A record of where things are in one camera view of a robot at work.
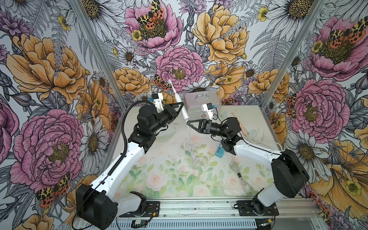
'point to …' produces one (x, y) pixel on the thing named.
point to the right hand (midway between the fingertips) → (187, 126)
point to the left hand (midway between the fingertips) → (184, 108)
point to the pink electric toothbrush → (242, 127)
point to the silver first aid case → (195, 100)
